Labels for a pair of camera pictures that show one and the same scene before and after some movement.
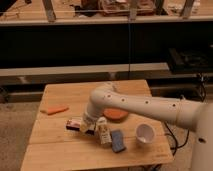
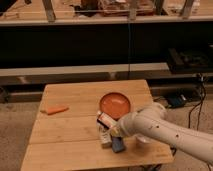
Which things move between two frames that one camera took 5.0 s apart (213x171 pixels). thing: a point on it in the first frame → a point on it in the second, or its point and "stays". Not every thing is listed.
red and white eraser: x=73 y=125 → x=106 y=120
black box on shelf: x=189 y=62 stays
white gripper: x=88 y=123 → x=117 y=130
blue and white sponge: x=118 y=144 stays
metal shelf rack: x=101 y=40 stays
